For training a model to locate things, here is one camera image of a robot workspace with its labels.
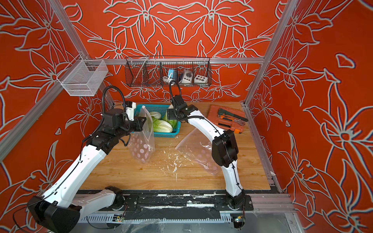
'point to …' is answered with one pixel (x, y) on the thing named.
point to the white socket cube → (200, 79)
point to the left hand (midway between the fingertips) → (146, 116)
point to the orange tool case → (227, 118)
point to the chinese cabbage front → (160, 125)
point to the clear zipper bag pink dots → (142, 142)
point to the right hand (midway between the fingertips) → (169, 113)
